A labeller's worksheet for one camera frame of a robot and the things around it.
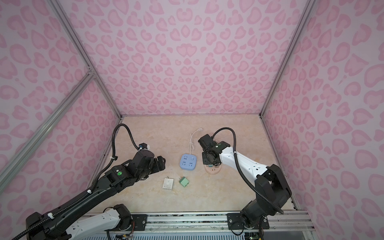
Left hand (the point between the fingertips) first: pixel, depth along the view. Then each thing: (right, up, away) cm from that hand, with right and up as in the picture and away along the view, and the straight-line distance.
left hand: (163, 162), depth 76 cm
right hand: (+23, 0, +9) cm, 25 cm away
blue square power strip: (+12, -4, +16) cm, 20 cm away
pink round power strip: (+26, -8, +12) cm, 30 cm away
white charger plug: (+1, -14, +8) cm, 16 cm away
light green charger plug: (+10, -13, +10) cm, 19 cm away
